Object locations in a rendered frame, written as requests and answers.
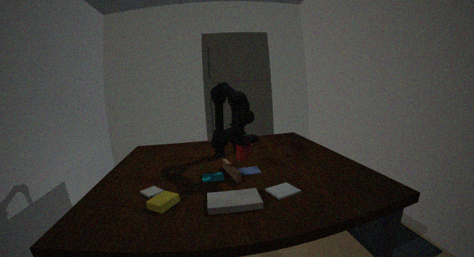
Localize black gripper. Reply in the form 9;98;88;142
219;122;258;153

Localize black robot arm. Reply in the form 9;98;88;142
211;82;254;158

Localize olive yellow block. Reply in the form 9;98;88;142
146;191;180;214

